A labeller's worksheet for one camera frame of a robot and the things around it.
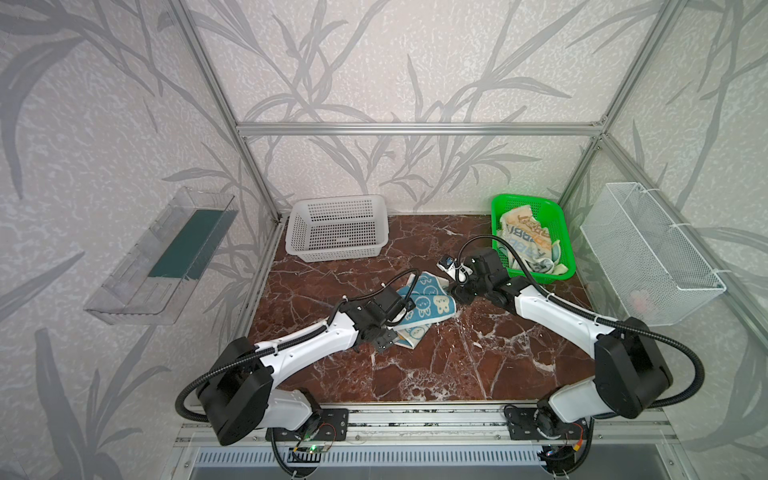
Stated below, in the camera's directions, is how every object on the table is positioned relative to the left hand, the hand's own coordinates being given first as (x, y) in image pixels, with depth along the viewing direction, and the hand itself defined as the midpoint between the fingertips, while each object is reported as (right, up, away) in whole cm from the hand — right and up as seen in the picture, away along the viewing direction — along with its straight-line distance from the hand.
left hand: (385, 317), depth 85 cm
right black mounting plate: (+36, -23, -13) cm, 44 cm away
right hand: (+21, +14, +4) cm, 25 cm away
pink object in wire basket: (+64, +8, -11) cm, 66 cm away
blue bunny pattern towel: (+14, +3, +6) cm, 15 cm away
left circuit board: (-17, -28, -14) cm, 35 cm away
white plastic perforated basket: (-22, +27, +31) cm, 46 cm away
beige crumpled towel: (+52, +22, +22) cm, 61 cm away
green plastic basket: (+62, +32, +30) cm, 76 cm away
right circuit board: (+44, -33, -11) cm, 56 cm away
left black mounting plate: (-13, -23, -13) cm, 29 cm away
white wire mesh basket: (+59, +14, -22) cm, 65 cm away
